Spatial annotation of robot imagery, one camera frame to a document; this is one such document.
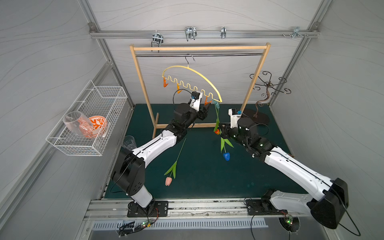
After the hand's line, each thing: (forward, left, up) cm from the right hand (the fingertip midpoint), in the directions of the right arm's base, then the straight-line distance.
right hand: (220, 123), depth 75 cm
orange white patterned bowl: (-9, +56, +7) cm, 57 cm away
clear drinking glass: (0, +56, -23) cm, 61 cm away
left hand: (+9, +7, +6) cm, 13 cm away
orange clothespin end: (+26, +33, +4) cm, 42 cm away
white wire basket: (+9, +63, +5) cm, 64 cm away
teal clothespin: (+7, +2, +7) cm, 10 cm away
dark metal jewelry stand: (+28, -31, -26) cm, 49 cm away
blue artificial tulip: (-15, -3, -6) cm, 16 cm away
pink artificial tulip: (-22, +27, -24) cm, 42 cm away
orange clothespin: (+10, +7, +5) cm, 13 cm away
